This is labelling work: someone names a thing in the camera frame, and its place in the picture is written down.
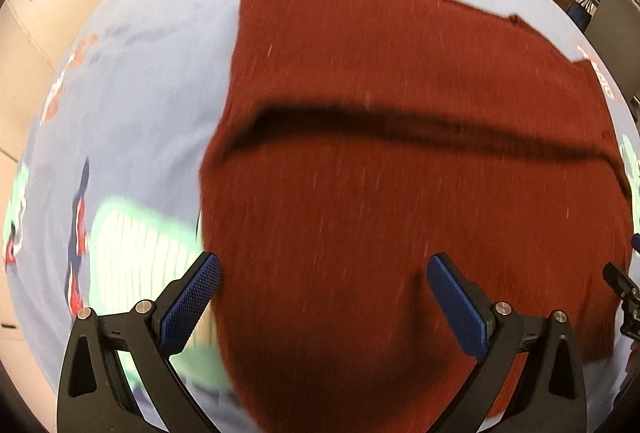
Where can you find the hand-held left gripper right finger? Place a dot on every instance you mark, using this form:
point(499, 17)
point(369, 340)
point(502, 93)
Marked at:
point(457, 308)

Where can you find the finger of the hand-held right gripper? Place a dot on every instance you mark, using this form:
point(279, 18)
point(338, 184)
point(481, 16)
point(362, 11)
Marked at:
point(636, 244)
point(625, 285)

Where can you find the dark red knit sweater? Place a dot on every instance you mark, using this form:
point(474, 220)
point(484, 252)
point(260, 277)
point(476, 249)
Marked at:
point(375, 213)

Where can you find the dark blue backpack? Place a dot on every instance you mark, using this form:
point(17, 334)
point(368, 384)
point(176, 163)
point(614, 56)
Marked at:
point(580, 13)

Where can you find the blue printed bed sheet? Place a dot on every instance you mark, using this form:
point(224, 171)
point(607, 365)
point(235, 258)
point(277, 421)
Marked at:
point(150, 88)

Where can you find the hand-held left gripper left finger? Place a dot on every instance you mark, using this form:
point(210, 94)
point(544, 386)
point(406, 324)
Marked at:
point(192, 303)

